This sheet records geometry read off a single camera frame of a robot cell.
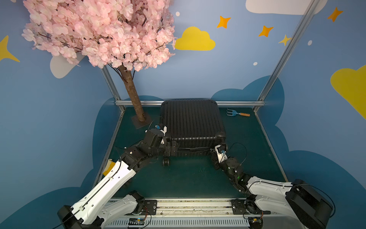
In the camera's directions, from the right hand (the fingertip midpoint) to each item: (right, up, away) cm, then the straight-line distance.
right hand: (216, 150), depth 86 cm
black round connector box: (+17, -35, -13) cm, 41 cm away
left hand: (-26, +7, -13) cm, 30 cm away
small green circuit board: (-45, -35, -13) cm, 58 cm away
